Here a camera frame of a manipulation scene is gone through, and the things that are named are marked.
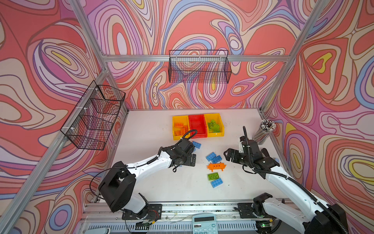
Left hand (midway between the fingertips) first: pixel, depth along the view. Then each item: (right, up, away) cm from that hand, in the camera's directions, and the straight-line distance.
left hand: (190, 160), depth 85 cm
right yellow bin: (+22, +24, +24) cm, 40 cm away
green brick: (+16, +20, +19) cm, 32 cm away
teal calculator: (+7, -27, -16) cm, 32 cm away
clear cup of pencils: (+46, +20, +1) cm, 51 cm away
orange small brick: (-9, +15, +17) cm, 24 cm away
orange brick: (-8, +21, +23) cm, 32 cm away
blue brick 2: (+17, -1, +6) cm, 18 cm away
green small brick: (+18, +23, +23) cm, 37 cm away
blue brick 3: (+15, -12, -3) cm, 20 cm away
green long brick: (+20, +17, +19) cm, 32 cm away
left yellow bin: (-6, +25, +21) cm, 33 cm away
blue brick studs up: (+13, +1, +7) cm, 15 cm away
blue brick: (+5, +7, +12) cm, 15 cm away
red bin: (+6, +23, +23) cm, 33 cm away
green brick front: (+13, -9, -1) cm, 16 cm away
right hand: (+24, +2, -3) cm, 24 cm away
